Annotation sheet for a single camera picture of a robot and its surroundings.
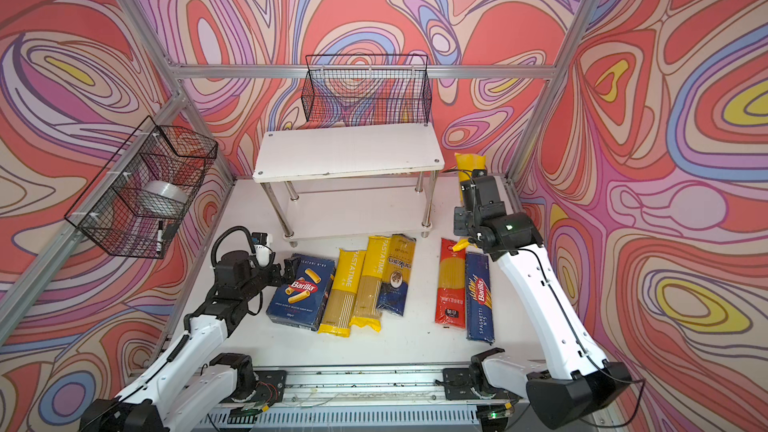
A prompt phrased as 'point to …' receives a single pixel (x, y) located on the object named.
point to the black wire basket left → (107, 208)
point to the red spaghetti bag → (451, 287)
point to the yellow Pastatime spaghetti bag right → (366, 312)
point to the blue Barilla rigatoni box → (302, 300)
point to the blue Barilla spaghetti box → (479, 303)
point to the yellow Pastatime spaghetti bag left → (339, 309)
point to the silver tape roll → (162, 198)
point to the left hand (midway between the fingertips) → (288, 255)
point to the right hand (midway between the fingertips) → (474, 222)
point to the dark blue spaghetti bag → (396, 273)
